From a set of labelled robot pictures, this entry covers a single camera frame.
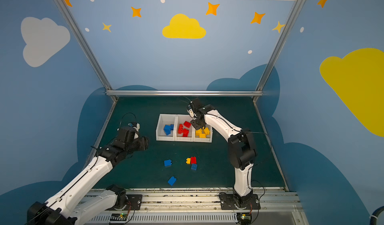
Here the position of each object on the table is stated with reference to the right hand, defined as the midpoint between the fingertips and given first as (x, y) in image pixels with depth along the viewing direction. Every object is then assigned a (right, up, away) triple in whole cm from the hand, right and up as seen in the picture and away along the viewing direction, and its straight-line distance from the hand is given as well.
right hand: (200, 121), depth 93 cm
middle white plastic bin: (-14, +1, +9) cm, 16 cm away
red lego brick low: (-10, -8, +6) cm, 14 cm away
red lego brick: (-9, -3, +11) cm, 14 cm away
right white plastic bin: (+5, -12, +2) cm, 13 cm away
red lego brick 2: (-4, -24, -3) cm, 24 cm away
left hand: (-32, -9, -11) cm, 35 cm away
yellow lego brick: (+2, -10, +6) cm, 12 cm away
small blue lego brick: (-4, -26, -8) cm, 27 cm away
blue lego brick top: (-22, -6, +6) cm, 24 cm away
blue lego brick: (-18, -4, +4) cm, 19 cm away
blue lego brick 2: (-20, -25, -6) cm, 32 cm away
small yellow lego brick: (-7, -24, -5) cm, 25 cm away
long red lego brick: (-13, -6, +8) cm, 16 cm away
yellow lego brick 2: (-1, -8, +5) cm, 9 cm away
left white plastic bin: (-25, +1, +11) cm, 27 cm away
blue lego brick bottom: (-16, -32, -12) cm, 38 cm away
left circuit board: (-41, -47, -20) cm, 65 cm away
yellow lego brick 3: (+5, -7, +6) cm, 10 cm away
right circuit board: (+21, -48, -19) cm, 56 cm away
